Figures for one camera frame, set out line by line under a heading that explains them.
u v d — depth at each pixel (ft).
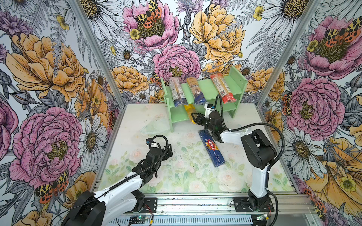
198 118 2.82
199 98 2.73
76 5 2.32
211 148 3.01
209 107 2.86
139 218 2.34
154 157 2.10
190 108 3.16
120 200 1.63
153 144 2.45
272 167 1.76
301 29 2.60
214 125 2.53
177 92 2.85
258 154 1.73
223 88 2.92
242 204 2.43
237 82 3.15
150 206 2.43
